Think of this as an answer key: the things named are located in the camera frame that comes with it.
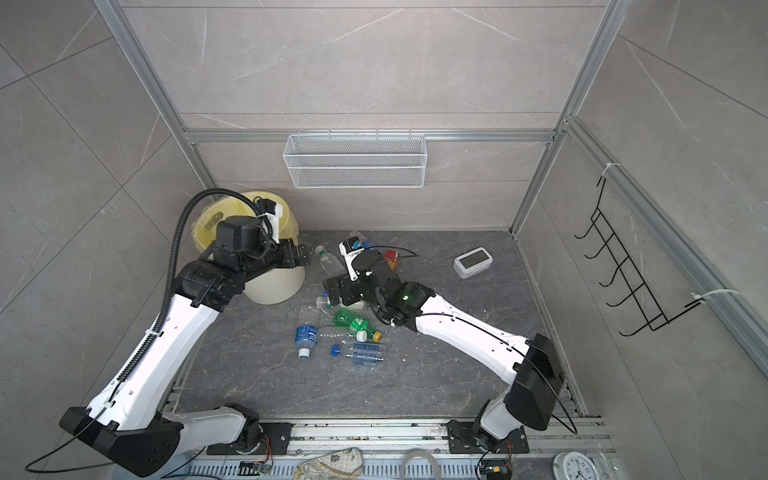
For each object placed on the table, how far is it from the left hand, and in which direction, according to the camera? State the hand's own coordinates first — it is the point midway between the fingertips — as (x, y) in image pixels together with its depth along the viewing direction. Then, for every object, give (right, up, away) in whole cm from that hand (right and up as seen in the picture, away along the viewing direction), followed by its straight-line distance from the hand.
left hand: (298, 234), depth 69 cm
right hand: (+9, -10, +5) cm, 14 cm away
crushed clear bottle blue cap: (+14, -32, +13) cm, 38 cm away
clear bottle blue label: (-3, -27, +17) cm, 32 cm away
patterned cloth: (+12, -53, -2) cm, 54 cm away
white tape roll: (+27, -52, 0) cm, 58 cm away
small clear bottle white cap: (+1, -8, +34) cm, 36 cm away
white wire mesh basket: (+10, +28, +31) cm, 43 cm away
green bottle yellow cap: (+7, -24, +21) cm, 33 cm away
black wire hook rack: (+77, -17, -8) cm, 79 cm away
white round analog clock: (+64, -53, -2) cm, 83 cm away
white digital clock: (+51, -8, +36) cm, 63 cm away
